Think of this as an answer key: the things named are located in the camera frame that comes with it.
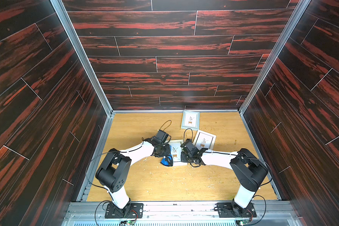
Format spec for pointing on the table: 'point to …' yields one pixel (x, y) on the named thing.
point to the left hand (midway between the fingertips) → (170, 152)
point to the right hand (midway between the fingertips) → (185, 154)
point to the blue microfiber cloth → (168, 161)
